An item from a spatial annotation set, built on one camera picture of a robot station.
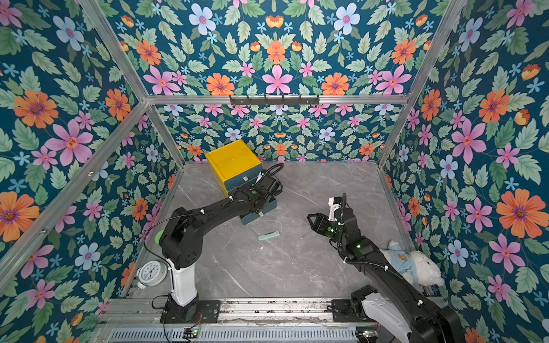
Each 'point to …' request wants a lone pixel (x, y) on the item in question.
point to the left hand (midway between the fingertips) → (256, 191)
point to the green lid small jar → (157, 237)
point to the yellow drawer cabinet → (231, 161)
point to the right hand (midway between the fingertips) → (314, 214)
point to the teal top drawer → (244, 177)
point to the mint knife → (269, 236)
